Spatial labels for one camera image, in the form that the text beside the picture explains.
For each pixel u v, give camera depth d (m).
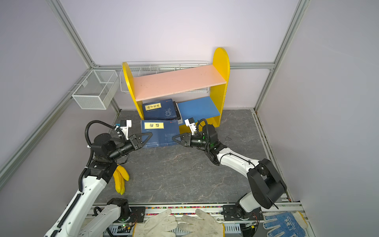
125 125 0.63
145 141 0.65
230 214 0.74
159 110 0.87
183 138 0.69
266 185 0.43
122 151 0.60
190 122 0.72
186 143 0.66
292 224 0.71
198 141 0.68
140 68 0.91
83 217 0.44
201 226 0.71
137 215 0.73
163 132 0.71
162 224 0.71
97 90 0.95
